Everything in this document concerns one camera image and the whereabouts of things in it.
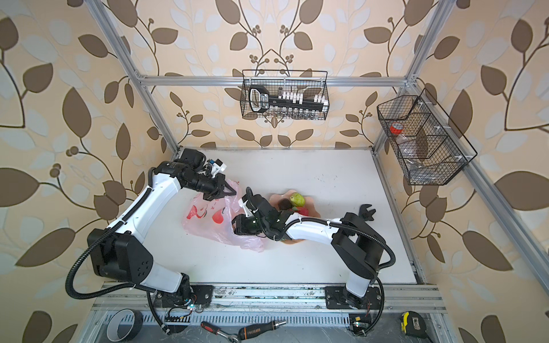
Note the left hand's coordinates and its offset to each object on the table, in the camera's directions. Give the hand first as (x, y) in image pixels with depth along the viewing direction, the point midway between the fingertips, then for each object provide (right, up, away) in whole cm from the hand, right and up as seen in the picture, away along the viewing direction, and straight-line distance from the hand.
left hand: (237, 191), depth 76 cm
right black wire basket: (+68, +16, -2) cm, 70 cm away
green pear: (+23, -5, +14) cm, 27 cm away
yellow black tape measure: (+58, -41, -9) cm, 72 cm away
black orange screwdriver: (+8, -43, -10) cm, 44 cm away
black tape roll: (-37, -44, -6) cm, 57 cm away
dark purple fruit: (+17, -7, +14) cm, 23 cm away
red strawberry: (+25, -10, +12) cm, 30 cm away
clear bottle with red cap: (+64, +16, +4) cm, 66 cm away
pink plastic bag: (-8, -10, -2) cm, 12 cm away
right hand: (-3, -15, 0) cm, 15 cm away
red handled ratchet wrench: (0, -45, -10) cm, 46 cm away
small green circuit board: (+43, -44, -5) cm, 62 cm away
